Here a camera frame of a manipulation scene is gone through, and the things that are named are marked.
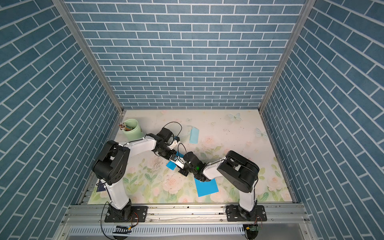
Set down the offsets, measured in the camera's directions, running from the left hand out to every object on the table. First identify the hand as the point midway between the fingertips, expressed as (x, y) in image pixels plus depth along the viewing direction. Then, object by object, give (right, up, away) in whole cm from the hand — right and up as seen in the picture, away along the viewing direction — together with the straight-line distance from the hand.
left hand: (176, 158), depth 94 cm
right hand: (+2, -2, -4) cm, 5 cm away
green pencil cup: (-25, +16, -2) cm, 29 cm away
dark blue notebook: (-41, -13, -11) cm, 44 cm away
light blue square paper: (+11, +13, +11) cm, 20 cm away
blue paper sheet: (-2, -4, -4) cm, 6 cm away
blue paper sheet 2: (+19, -14, -11) cm, 26 cm away
